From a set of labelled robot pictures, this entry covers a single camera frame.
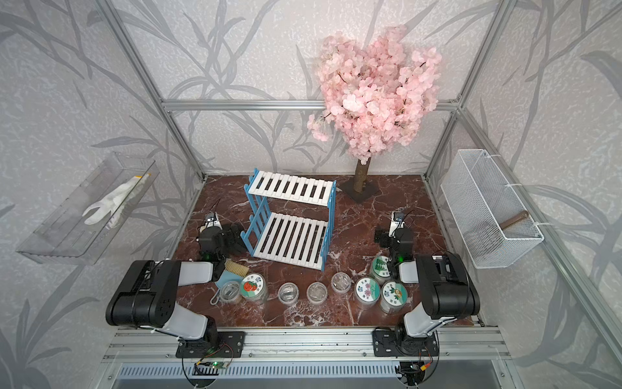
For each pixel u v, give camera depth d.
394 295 0.76
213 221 0.80
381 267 0.82
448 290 0.45
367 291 0.77
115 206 0.64
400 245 0.71
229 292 0.79
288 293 0.79
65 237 0.62
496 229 0.60
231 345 0.73
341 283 0.81
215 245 0.72
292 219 1.02
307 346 0.75
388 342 0.73
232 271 0.88
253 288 0.77
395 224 0.83
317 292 0.79
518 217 0.63
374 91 0.64
